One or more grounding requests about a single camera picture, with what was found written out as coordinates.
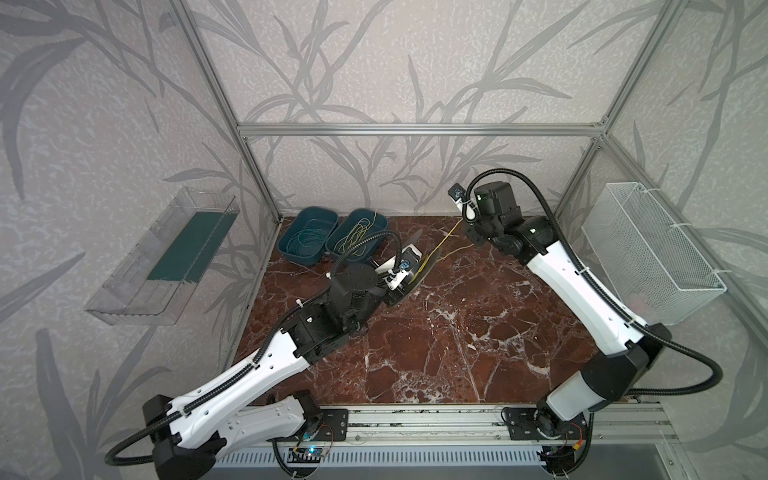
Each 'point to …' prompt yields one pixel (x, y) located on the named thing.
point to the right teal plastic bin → (345, 225)
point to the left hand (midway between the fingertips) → (404, 248)
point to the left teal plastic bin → (299, 221)
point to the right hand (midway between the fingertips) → (479, 203)
